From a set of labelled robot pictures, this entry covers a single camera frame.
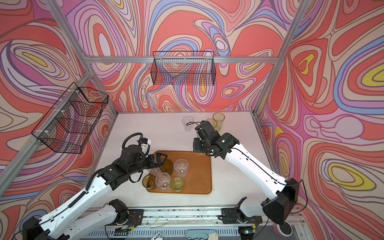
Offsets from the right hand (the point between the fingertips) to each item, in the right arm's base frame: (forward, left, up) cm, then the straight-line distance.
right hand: (198, 149), depth 74 cm
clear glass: (+34, +7, -15) cm, 38 cm away
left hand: (-2, +18, -3) cm, 18 cm away
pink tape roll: (-34, -36, -16) cm, 52 cm away
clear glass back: (-8, +21, -20) cm, 30 cm away
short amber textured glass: (-9, +28, -19) cm, 36 cm away
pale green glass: (-10, +12, -21) cm, 26 cm away
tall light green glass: (+29, -16, -8) cm, 34 cm away
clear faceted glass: (-3, +25, -20) cm, 32 cm away
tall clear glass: (-1, +10, -16) cm, 19 cm away
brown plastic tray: (-8, 0, -20) cm, 22 cm away
